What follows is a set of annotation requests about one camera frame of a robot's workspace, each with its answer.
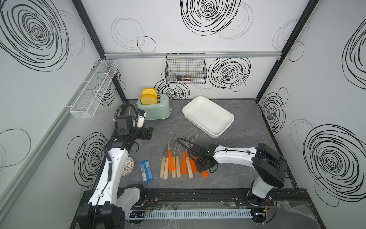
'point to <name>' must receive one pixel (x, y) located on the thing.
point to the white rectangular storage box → (209, 118)
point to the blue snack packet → (146, 171)
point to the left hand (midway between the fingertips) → (143, 126)
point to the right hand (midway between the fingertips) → (200, 168)
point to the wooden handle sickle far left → (163, 163)
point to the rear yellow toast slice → (148, 91)
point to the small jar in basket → (185, 78)
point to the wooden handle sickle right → (189, 169)
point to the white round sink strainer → (128, 167)
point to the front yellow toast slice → (148, 99)
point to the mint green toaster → (162, 110)
